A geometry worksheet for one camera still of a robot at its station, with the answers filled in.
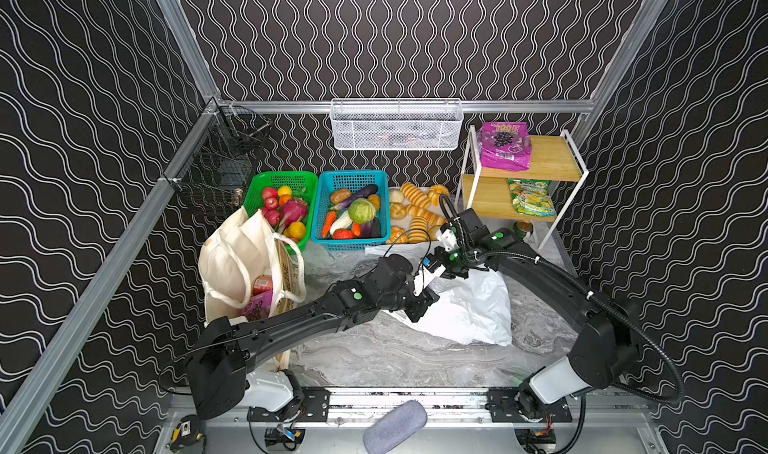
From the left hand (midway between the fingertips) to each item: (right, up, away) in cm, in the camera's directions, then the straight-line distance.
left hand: (448, 302), depth 69 cm
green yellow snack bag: (+32, +27, +26) cm, 49 cm away
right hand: (-3, +5, +12) cm, 14 cm away
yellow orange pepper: (-19, +28, +44) cm, 56 cm away
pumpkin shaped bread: (+5, +31, +48) cm, 57 cm away
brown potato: (-32, +30, +46) cm, 64 cm away
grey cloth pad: (-12, -29, +1) cm, 31 cm away
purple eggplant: (-22, +31, +46) cm, 60 cm away
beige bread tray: (-9, +29, +47) cm, 56 cm away
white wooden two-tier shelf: (+33, +37, +15) cm, 52 cm away
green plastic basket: (-46, +36, +47) cm, 75 cm away
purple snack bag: (-47, -3, +9) cm, 48 cm away
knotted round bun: (-10, +14, +34) cm, 38 cm away
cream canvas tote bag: (-54, +12, +12) cm, 56 cm away
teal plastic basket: (-29, +15, +31) cm, 45 cm away
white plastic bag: (+8, -4, +9) cm, 12 cm away
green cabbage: (-23, +23, +33) cm, 47 cm away
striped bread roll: (-3, +16, +37) cm, 40 cm away
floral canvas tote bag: (-42, +1, +16) cm, 45 cm away
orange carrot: (-35, +21, +38) cm, 56 cm away
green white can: (+30, +17, +28) cm, 45 cm away
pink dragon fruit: (-47, +23, +37) cm, 64 cm away
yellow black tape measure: (-61, -30, -1) cm, 68 cm away
